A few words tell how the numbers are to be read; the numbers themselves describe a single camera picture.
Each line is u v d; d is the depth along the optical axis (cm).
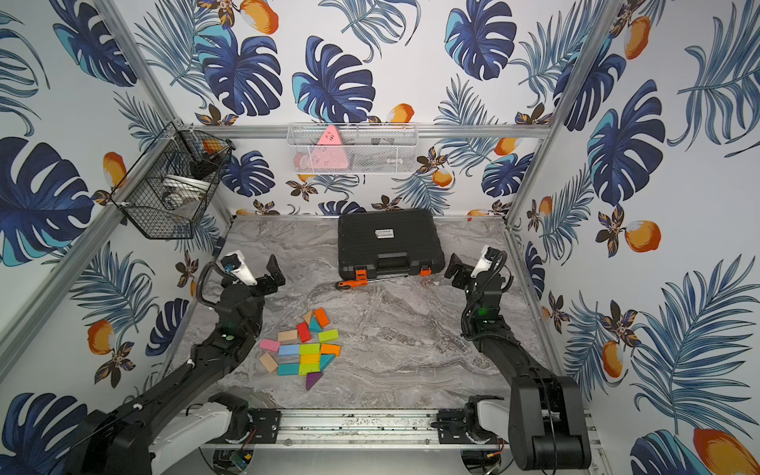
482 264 74
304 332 91
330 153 90
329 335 90
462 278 77
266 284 72
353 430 75
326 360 84
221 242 113
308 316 92
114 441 39
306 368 83
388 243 106
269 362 84
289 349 86
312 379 82
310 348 87
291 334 90
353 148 92
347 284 99
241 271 67
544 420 42
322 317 96
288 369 84
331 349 88
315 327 90
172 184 79
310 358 86
